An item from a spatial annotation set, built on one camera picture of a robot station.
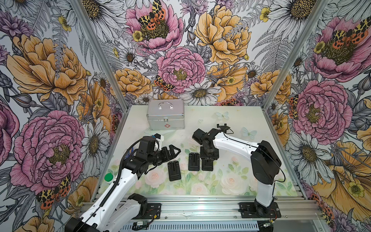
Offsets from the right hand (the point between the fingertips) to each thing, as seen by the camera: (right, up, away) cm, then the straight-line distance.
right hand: (208, 161), depth 86 cm
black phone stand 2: (-8, -1, +4) cm, 9 cm away
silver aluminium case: (-27, +28, +13) cm, 41 cm away
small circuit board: (-34, -27, -15) cm, 46 cm away
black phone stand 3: (0, -3, +3) cm, 4 cm away
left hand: (-19, +4, -9) cm, 21 cm away
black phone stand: (-20, -5, 0) cm, 21 cm away
